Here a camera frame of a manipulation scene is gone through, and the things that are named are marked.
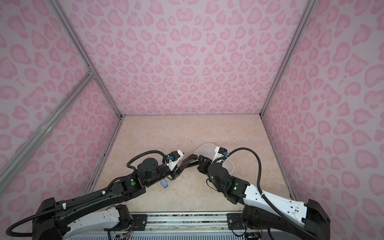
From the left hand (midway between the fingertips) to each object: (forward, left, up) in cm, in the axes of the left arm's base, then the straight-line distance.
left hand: (186, 155), depth 69 cm
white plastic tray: (+16, -12, -23) cm, 30 cm away
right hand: (+1, -5, -4) cm, 6 cm away
